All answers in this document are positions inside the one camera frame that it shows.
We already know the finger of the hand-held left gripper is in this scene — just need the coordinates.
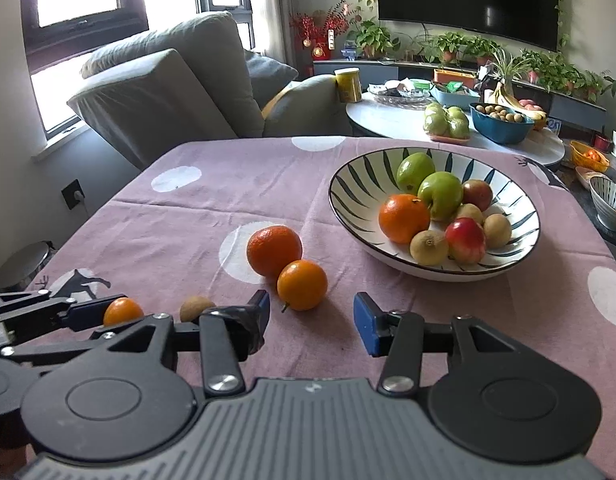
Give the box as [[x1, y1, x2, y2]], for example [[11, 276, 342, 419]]
[[0, 290, 113, 343], [0, 329, 119, 367]]

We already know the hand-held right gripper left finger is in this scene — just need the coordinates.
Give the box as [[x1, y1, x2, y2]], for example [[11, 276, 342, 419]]
[[85, 289, 271, 397]]

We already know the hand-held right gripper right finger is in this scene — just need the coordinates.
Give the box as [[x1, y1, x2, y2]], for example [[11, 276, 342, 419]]
[[353, 291, 534, 395]]

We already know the small orange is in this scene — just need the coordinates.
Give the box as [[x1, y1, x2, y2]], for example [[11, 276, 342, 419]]
[[103, 297, 145, 328], [277, 259, 329, 312]]

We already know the brown kiwi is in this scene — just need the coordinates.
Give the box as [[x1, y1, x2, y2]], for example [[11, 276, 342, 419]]
[[179, 296, 217, 323]]

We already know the dark orange tangerine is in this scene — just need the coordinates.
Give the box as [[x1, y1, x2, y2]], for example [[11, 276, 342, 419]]
[[246, 225, 304, 278]]

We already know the large orange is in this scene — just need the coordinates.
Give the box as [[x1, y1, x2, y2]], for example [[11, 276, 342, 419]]
[[378, 193, 432, 245]]

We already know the large striped ceramic bowl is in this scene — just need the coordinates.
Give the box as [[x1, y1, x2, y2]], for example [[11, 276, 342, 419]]
[[329, 147, 541, 282]]

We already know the red apple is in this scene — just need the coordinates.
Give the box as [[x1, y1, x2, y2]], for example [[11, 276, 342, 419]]
[[462, 179, 494, 212], [444, 217, 487, 265]]

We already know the green apple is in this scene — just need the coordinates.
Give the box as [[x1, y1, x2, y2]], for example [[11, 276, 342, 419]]
[[417, 171, 464, 222]]

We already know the green lime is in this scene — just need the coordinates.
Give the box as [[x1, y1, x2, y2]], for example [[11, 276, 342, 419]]
[[396, 152, 436, 195]]

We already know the round metal bin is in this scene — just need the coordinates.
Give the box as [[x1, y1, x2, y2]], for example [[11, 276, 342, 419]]
[[0, 241, 55, 293]]

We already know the pink dotted tablecloth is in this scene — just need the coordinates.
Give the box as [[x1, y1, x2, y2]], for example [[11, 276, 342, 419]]
[[33, 136, 616, 463]]

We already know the round white table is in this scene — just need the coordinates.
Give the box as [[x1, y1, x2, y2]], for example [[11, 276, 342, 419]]
[[345, 91, 566, 171]]

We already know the glass snack tray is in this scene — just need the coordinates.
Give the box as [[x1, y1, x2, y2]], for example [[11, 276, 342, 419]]
[[368, 80, 432, 110]]

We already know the blue bowl of kiwis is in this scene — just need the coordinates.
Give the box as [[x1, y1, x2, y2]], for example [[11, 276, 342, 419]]
[[469, 102, 535, 145]]

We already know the grey sofa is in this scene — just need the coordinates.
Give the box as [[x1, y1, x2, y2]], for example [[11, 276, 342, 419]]
[[67, 10, 349, 171]]

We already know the yellow jar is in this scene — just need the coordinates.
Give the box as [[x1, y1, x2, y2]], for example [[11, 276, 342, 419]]
[[334, 67, 362, 104]]

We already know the blue snack basket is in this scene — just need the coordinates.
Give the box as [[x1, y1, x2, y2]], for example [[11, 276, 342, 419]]
[[430, 80, 482, 110]]

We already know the glass side table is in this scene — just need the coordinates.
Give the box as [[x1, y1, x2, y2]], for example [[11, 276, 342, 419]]
[[553, 165, 616, 251]]

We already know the grey cushion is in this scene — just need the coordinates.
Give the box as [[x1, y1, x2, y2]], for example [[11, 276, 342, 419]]
[[244, 49, 300, 111]]

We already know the orange box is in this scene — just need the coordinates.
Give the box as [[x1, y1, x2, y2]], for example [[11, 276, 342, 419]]
[[433, 67, 477, 86]]

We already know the wooden dish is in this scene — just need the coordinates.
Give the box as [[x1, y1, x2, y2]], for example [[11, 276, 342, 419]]
[[575, 166, 609, 191]]

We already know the bunch of bananas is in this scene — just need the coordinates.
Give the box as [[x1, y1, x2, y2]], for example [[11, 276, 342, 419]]
[[488, 82, 547, 122]]

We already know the small striped bowl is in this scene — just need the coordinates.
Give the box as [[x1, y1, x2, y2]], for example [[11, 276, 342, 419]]
[[589, 175, 616, 234]]

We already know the orange basket of tangerines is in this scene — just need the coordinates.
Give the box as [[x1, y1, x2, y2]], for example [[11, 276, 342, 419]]
[[570, 140, 610, 174]]

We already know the green potted plant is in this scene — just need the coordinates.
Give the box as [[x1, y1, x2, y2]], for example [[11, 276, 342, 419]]
[[463, 37, 500, 67], [550, 55, 586, 95], [519, 49, 554, 86], [583, 70, 610, 104], [435, 32, 465, 65], [348, 20, 394, 59]]

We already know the spider plant in vase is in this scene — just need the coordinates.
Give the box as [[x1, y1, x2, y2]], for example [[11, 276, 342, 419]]
[[483, 50, 530, 106]]

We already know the red berry decoration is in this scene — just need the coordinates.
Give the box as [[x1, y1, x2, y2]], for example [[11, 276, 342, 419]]
[[289, 2, 362, 61]]

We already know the grey television cabinet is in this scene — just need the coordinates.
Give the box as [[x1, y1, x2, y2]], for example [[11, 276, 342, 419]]
[[313, 57, 609, 122]]

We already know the beige curtain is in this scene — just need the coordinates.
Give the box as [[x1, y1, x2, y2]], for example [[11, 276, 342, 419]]
[[248, 0, 295, 67]]

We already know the black wall socket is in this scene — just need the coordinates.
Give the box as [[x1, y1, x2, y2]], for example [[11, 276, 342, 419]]
[[61, 179, 85, 211]]

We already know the black wall television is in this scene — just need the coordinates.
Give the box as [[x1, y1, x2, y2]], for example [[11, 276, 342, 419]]
[[377, 0, 559, 52]]

